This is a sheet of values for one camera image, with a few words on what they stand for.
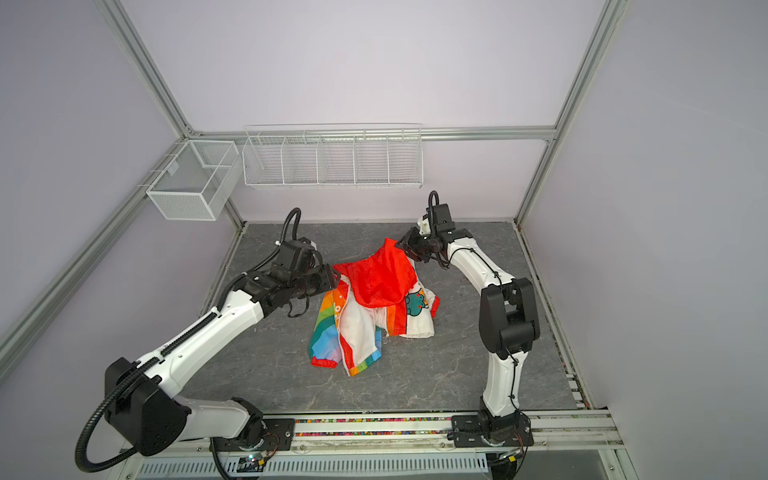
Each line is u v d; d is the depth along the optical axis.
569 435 0.74
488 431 0.66
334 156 0.99
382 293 0.92
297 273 0.61
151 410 0.39
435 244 0.70
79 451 0.35
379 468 0.77
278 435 0.74
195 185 0.97
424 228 0.86
